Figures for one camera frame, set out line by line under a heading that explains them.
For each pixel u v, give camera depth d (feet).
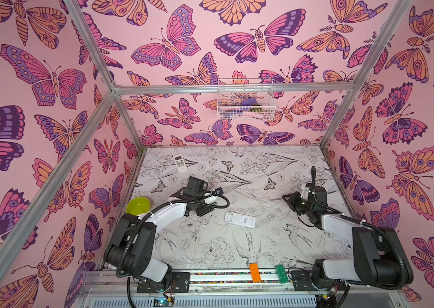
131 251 1.43
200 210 2.67
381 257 1.40
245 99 3.18
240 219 2.95
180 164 3.60
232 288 2.39
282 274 2.44
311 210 2.31
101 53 2.68
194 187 2.35
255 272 2.45
